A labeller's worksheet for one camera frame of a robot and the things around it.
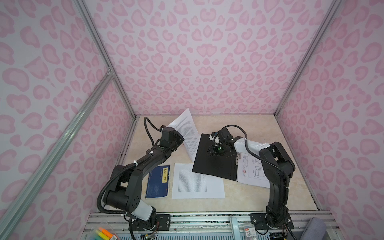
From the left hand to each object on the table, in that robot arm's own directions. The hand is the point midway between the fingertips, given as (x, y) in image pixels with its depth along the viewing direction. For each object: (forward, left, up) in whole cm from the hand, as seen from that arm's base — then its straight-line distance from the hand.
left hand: (184, 132), depth 90 cm
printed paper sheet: (-25, -2, -16) cm, 30 cm away
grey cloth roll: (-48, -61, -13) cm, 79 cm away
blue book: (-24, +15, -15) cm, 32 cm away
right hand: (-7, -16, -11) cm, 21 cm away
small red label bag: (-48, -31, -13) cm, 59 cm away
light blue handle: (-47, -24, -11) cm, 54 cm away
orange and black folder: (-15, -24, -15) cm, 32 cm away
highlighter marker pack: (-48, +37, -14) cm, 62 cm away
